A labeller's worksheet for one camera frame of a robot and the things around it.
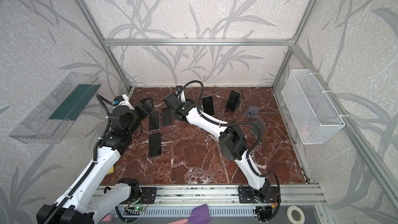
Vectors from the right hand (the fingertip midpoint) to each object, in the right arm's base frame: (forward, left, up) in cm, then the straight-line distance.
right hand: (182, 97), depth 91 cm
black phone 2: (-20, +18, -21) cm, 34 cm away
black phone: (-3, +12, -17) cm, 21 cm away
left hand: (-10, +13, +12) cm, 20 cm away
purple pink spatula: (-55, -12, -16) cm, 59 cm away
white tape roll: (-55, -55, -17) cm, 80 cm away
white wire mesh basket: (-24, -58, +17) cm, 65 cm away
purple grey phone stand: (0, -45, -15) cm, 47 cm away
